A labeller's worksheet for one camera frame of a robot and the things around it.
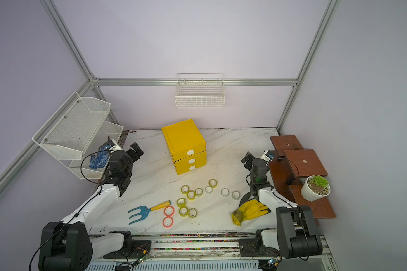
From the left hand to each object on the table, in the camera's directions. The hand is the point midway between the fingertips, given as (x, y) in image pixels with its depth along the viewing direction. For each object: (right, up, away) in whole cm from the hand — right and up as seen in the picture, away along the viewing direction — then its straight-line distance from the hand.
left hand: (131, 148), depth 84 cm
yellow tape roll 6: (+26, -32, +1) cm, 42 cm away
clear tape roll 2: (+48, -24, +7) cm, 55 cm away
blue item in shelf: (-19, -7, +4) cm, 21 cm away
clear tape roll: (+39, -24, +9) cm, 47 cm away
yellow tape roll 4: (+42, -20, +11) cm, 47 cm away
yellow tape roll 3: (+34, -24, +7) cm, 42 cm away
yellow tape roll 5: (+25, -28, +3) cm, 38 cm away
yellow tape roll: (+26, -23, +8) cm, 36 cm away
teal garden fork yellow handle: (+7, -32, 0) cm, 32 cm away
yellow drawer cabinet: (+28, +1, 0) cm, 28 cm away
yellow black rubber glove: (+60, -31, 0) cm, 67 cm away
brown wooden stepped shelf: (+77, -7, -9) cm, 77 cm away
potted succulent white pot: (+83, -16, -16) cm, 86 cm away
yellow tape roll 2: (+30, -25, +5) cm, 39 cm away
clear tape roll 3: (+54, -25, +6) cm, 60 cm away
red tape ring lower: (+19, -36, -2) cm, 41 cm away
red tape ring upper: (+19, -32, +1) cm, 37 cm away
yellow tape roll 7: (+31, -33, 0) cm, 45 cm away
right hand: (+63, -5, +7) cm, 64 cm away
